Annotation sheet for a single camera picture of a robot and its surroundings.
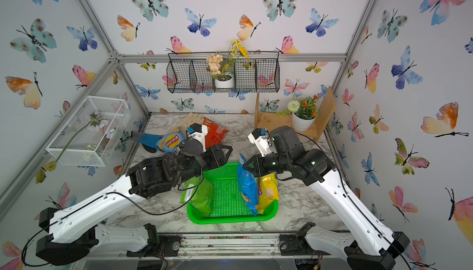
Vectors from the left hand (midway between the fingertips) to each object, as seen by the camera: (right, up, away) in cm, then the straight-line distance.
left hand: (230, 150), depth 61 cm
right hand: (+5, -5, +1) cm, 7 cm away
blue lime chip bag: (-35, 0, +37) cm, 51 cm away
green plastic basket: (-2, -27, +24) cm, 36 cm away
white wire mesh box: (-57, +4, +13) cm, 59 cm away
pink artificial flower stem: (-55, +9, +13) cm, 57 cm away
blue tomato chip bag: (+6, -14, +9) cm, 17 cm away
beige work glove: (-29, +14, +57) cm, 66 cm away
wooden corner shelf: (+20, +13, +47) cm, 52 cm away
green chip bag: (-13, -18, +11) cm, 24 cm away
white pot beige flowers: (-6, +31, +30) cm, 44 cm away
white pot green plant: (+35, +16, +35) cm, 52 cm away
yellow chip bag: (+14, -15, +11) cm, 24 cm away
